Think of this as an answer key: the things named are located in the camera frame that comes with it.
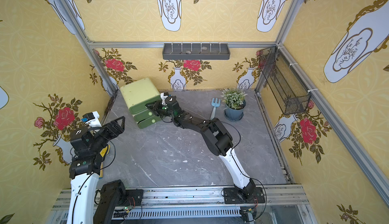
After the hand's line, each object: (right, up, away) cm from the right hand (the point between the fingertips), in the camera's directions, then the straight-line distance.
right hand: (143, 110), depth 84 cm
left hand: (-7, -4, -12) cm, 14 cm away
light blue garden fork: (+43, +3, +25) cm, 50 cm away
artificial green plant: (+52, +7, +8) cm, 53 cm away
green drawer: (-1, +2, +1) cm, 3 cm away
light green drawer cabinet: (-4, +9, +4) cm, 11 cm away
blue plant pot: (+54, -4, +15) cm, 56 cm away
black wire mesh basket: (+81, +10, -1) cm, 81 cm away
